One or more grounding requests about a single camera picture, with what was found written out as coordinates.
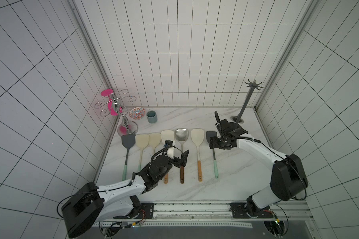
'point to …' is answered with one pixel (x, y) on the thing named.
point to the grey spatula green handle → (128, 141)
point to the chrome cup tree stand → (126, 127)
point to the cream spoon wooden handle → (166, 135)
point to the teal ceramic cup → (152, 116)
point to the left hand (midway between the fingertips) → (180, 150)
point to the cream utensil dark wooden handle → (182, 135)
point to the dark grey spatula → (209, 135)
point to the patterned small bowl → (137, 113)
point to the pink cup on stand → (107, 92)
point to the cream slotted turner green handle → (154, 140)
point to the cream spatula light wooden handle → (198, 135)
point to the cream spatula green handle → (142, 141)
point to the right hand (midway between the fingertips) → (215, 141)
